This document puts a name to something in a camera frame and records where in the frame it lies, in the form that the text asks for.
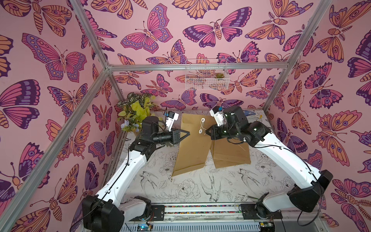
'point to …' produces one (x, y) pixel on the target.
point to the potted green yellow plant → (132, 112)
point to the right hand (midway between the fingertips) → (206, 129)
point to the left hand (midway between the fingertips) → (190, 133)
